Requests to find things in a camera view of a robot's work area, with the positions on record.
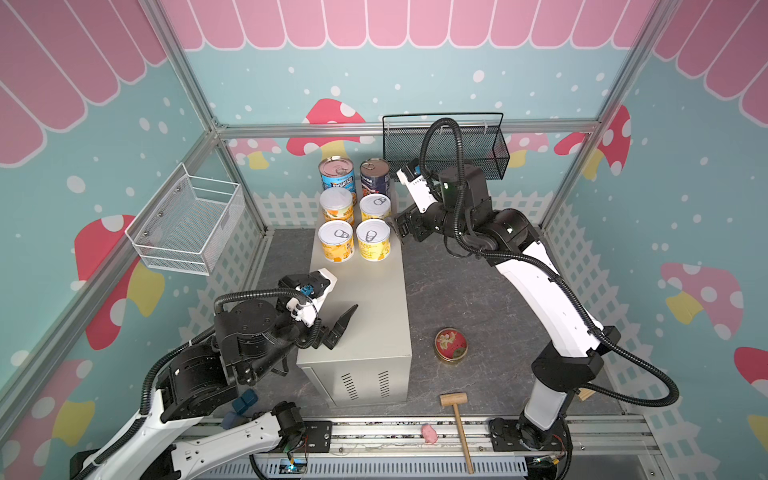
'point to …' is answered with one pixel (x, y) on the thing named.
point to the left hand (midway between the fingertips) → (333, 296)
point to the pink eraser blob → (429, 434)
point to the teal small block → (247, 399)
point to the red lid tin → (451, 344)
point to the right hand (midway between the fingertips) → (403, 206)
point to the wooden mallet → (453, 398)
